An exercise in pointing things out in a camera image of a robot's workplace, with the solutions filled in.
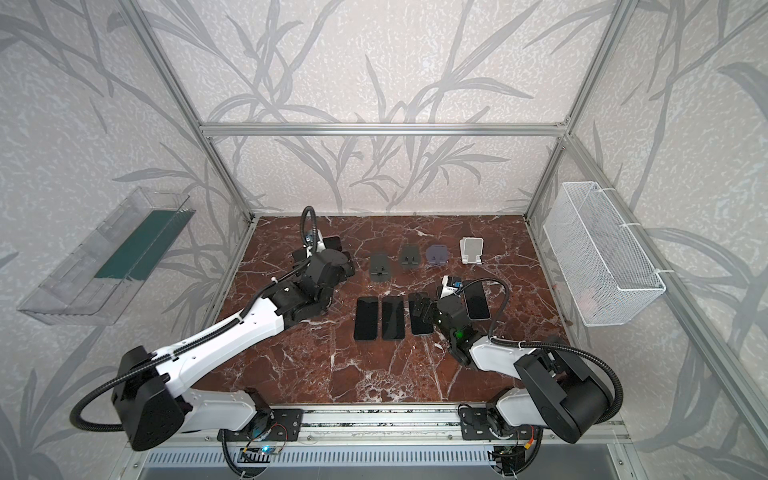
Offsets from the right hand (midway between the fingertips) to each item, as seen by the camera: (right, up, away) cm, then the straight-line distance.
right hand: (428, 287), depth 90 cm
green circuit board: (-41, -36, -20) cm, 58 cm away
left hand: (-25, +12, -11) cm, 30 cm away
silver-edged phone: (-3, -5, -10) cm, 11 cm away
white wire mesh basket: (+35, +7, -28) cm, 46 cm away
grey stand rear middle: (-5, +8, +16) cm, 18 cm away
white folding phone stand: (+17, +11, +15) cm, 25 cm away
